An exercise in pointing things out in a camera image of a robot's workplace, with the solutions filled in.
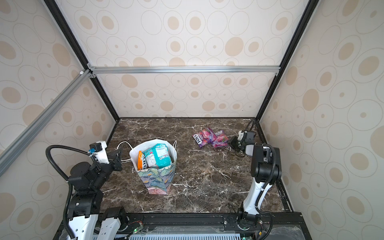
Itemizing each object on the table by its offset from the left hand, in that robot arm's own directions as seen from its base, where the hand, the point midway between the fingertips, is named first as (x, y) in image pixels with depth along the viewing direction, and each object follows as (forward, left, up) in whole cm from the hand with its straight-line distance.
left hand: (125, 147), depth 66 cm
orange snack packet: (-1, -4, -10) cm, 11 cm away
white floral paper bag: (-9, -13, -16) cm, 23 cm away
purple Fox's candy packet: (+26, -40, -27) cm, 55 cm away
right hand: (+23, -54, -27) cm, 64 cm away
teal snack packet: (+2, -12, -11) cm, 17 cm away
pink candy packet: (+22, -48, -26) cm, 59 cm away
